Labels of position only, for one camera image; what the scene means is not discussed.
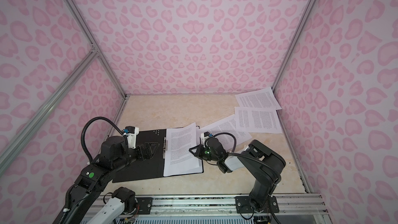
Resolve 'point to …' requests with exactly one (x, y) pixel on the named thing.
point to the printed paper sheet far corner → (263, 98)
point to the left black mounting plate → (145, 204)
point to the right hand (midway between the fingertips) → (189, 150)
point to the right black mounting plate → (242, 205)
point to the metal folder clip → (165, 147)
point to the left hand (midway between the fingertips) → (151, 142)
